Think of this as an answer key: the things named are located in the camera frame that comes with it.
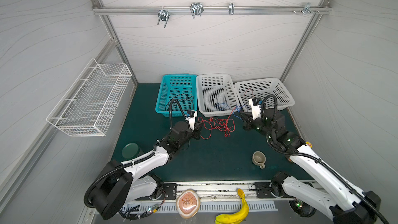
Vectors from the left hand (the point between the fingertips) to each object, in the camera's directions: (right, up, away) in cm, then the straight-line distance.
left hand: (204, 120), depth 82 cm
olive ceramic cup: (+30, -21, +2) cm, 37 cm away
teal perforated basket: (-17, +20, +37) cm, 45 cm away
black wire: (-18, +14, +31) cm, 39 cm away
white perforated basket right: (+39, +18, +23) cm, 49 cm away
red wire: (+33, +17, +23) cm, 44 cm away
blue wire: (+13, +6, +26) cm, 29 cm away
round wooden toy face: (-7, -35, -14) cm, 38 cm away
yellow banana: (+13, -37, -19) cm, 44 cm away
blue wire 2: (+21, +4, +11) cm, 24 cm away
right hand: (+19, +7, -8) cm, 22 cm away
